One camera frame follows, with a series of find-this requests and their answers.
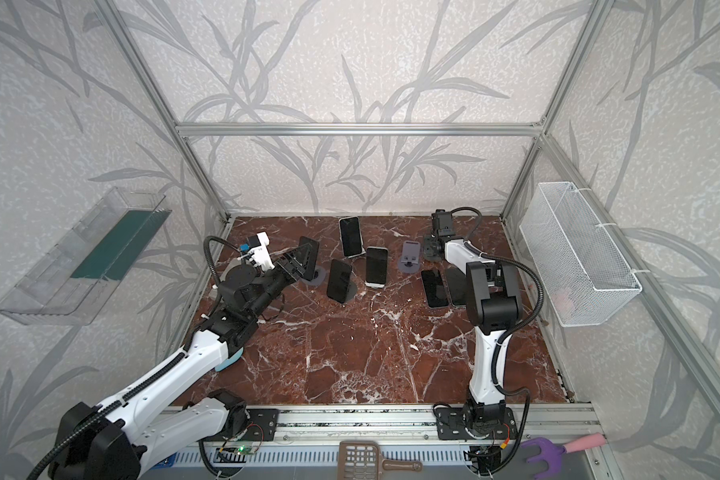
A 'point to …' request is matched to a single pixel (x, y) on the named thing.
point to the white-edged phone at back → (351, 236)
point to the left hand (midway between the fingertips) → (311, 241)
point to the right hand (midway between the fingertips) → (437, 233)
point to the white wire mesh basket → (584, 277)
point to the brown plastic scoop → (361, 460)
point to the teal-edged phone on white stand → (376, 266)
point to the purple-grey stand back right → (411, 257)
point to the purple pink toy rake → (553, 454)
